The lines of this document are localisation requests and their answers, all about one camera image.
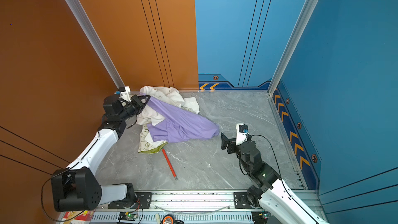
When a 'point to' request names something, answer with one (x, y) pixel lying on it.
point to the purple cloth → (178, 125)
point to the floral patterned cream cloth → (146, 141)
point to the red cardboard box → (78, 216)
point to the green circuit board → (126, 216)
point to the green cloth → (155, 150)
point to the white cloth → (150, 114)
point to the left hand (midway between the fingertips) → (151, 94)
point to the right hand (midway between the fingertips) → (228, 133)
